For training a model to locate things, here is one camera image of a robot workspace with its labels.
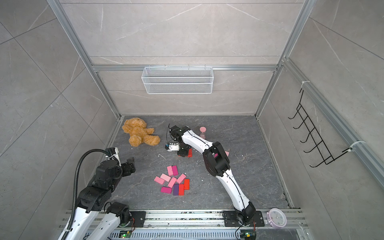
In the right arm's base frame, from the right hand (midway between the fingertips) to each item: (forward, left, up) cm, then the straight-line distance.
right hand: (186, 151), depth 99 cm
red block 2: (-22, -1, 0) cm, 22 cm away
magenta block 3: (-19, -16, +29) cm, 38 cm away
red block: (-26, +2, 0) cm, 26 cm away
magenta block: (-14, +6, +1) cm, 15 cm away
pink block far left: (-20, +15, +1) cm, 25 cm away
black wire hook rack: (-18, -61, +30) cm, 71 cm away
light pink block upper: (-15, +9, +1) cm, 18 cm away
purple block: (-25, +5, +1) cm, 26 cm away
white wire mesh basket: (+38, +5, +30) cm, 49 cm away
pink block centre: (-21, +8, 0) cm, 22 cm away
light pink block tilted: (-18, +12, +1) cm, 22 cm away
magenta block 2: (-25, +11, +1) cm, 27 cm away
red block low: (-3, -3, +2) cm, 4 cm away
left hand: (-15, +28, +20) cm, 38 cm away
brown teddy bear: (+15, +34, +9) cm, 38 cm away
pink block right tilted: (-19, +2, +1) cm, 19 cm away
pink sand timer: (+11, -11, +10) cm, 18 cm away
